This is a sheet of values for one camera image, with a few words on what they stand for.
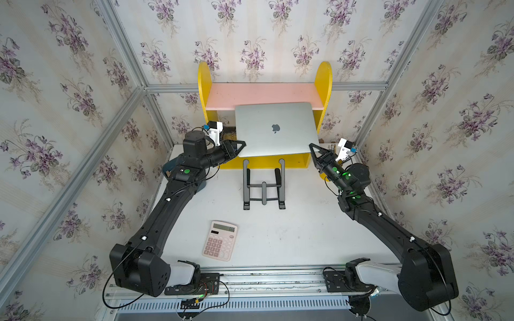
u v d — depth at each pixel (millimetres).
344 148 671
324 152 680
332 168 648
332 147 677
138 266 380
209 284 729
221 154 626
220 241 819
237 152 658
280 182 933
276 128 729
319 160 658
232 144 652
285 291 728
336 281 732
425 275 399
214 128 646
